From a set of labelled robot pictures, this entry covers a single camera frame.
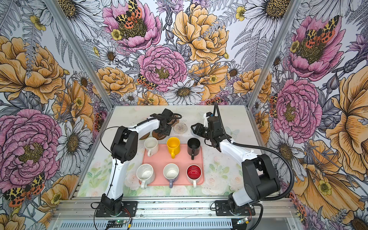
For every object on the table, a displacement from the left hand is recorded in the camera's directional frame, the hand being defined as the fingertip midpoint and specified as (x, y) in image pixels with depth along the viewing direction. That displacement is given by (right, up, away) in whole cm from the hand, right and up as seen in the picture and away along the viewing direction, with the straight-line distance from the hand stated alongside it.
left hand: (162, 134), depth 103 cm
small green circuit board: (-15, -40, -32) cm, 53 cm away
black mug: (+22, -8, -10) cm, 25 cm away
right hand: (+21, +3, -15) cm, 27 cm away
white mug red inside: (+22, -21, -18) cm, 35 cm away
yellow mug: (+9, -7, -7) cm, 13 cm away
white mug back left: (-5, -6, -10) cm, 13 cm away
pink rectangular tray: (+15, -16, -11) cm, 24 cm away
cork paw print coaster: (+9, +10, -10) cm, 17 cm away
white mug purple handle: (+8, -20, -18) cm, 28 cm away
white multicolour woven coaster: (+13, +4, +5) cm, 14 cm away
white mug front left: (-6, -21, -18) cm, 29 cm away
